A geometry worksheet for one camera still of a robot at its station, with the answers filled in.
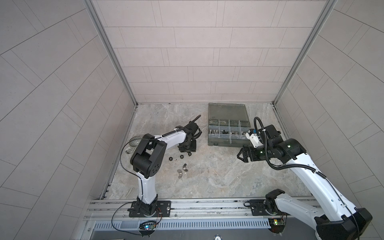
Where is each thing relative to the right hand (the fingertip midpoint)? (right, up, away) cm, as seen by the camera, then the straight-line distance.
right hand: (244, 155), depth 72 cm
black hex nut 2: (-32, -6, +16) cm, 37 cm away
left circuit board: (-45, -30, -8) cm, 54 cm away
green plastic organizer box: (-2, +13, +30) cm, 33 cm away
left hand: (-24, -1, +21) cm, 32 cm away
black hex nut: (-28, -4, +17) cm, 33 cm away
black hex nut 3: (-39, -6, +15) cm, 42 cm away
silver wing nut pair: (-33, -12, +10) cm, 36 cm away
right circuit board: (+14, -31, -4) cm, 34 cm away
